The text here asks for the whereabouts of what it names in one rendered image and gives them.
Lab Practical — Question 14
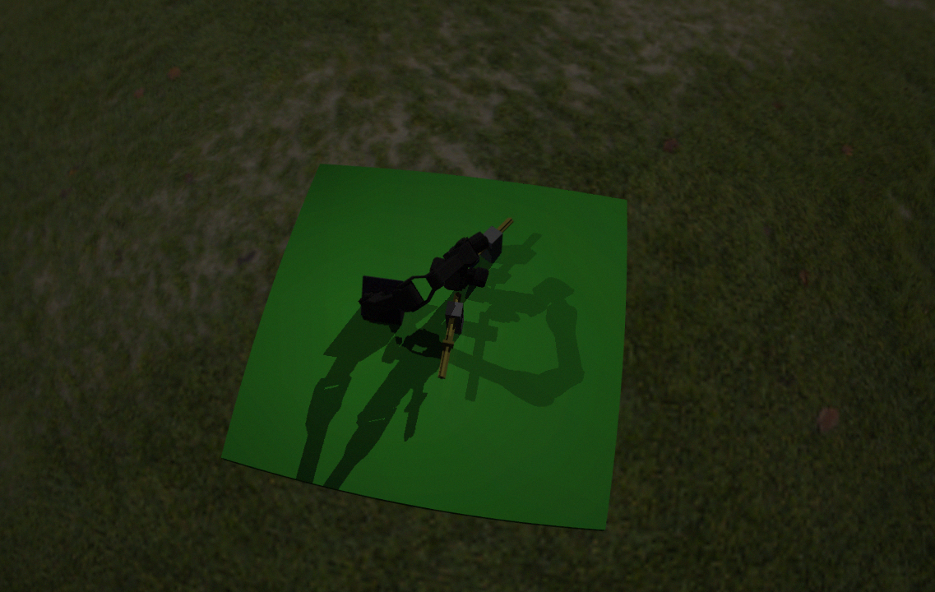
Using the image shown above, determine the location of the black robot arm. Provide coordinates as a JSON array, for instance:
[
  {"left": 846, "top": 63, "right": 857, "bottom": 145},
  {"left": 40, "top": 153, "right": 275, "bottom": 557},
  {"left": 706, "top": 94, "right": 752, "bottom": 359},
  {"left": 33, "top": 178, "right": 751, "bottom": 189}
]
[{"left": 359, "top": 232, "right": 489, "bottom": 321}]

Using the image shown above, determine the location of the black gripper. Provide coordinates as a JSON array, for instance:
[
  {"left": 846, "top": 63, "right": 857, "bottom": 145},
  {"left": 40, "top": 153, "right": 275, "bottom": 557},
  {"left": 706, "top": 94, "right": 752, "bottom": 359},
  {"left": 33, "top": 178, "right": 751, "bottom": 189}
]
[{"left": 429, "top": 257, "right": 488, "bottom": 288}]

